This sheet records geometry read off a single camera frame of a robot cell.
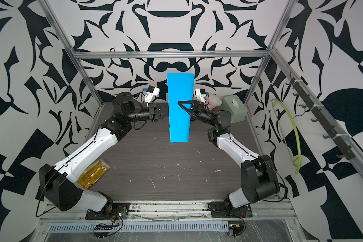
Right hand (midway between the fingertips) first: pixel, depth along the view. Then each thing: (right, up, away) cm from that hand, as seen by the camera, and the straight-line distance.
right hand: (178, 108), depth 62 cm
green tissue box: (+38, +5, +47) cm, 61 cm away
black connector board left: (-36, -57, +10) cm, 68 cm away
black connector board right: (+27, -55, +10) cm, 62 cm away
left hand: (-2, 0, +1) cm, 2 cm away
